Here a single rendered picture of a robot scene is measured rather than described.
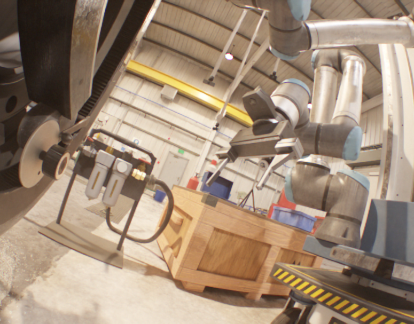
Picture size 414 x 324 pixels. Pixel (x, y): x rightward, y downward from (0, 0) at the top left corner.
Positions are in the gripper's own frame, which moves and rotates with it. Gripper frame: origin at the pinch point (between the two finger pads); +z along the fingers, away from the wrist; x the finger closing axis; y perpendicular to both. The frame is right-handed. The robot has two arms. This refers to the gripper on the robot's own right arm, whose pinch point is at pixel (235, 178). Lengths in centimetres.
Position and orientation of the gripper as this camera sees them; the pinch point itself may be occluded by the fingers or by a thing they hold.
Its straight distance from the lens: 37.6
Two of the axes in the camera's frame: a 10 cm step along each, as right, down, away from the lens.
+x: -6.0, 0.4, 8.0
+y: 5.6, 7.4, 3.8
